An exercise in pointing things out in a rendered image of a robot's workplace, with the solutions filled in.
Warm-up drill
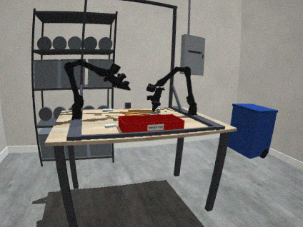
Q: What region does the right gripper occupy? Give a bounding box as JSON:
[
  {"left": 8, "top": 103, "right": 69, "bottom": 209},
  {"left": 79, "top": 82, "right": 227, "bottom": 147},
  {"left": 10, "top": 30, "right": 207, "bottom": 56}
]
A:
[{"left": 112, "top": 77, "right": 131, "bottom": 91}]

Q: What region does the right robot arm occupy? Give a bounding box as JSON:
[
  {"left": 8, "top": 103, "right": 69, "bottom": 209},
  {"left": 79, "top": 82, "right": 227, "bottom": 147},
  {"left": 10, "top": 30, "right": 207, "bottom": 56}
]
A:
[{"left": 64, "top": 59, "right": 126, "bottom": 119}]

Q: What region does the red bin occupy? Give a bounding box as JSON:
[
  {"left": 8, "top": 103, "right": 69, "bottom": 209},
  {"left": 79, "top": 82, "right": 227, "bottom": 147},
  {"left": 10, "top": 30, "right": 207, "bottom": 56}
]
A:
[{"left": 119, "top": 114, "right": 184, "bottom": 133}]

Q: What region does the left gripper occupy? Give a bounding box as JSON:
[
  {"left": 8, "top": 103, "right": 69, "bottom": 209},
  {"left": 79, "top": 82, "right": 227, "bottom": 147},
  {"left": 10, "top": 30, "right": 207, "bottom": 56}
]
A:
[{"left": 151, "top": 94, "right": 161, "bottom": 112}]

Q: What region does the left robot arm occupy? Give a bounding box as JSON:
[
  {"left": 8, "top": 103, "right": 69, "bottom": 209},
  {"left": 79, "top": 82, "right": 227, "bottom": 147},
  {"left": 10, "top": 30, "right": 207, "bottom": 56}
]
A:
[{"left": 146, "top": 66, "right": 197, "bottom": 115}]

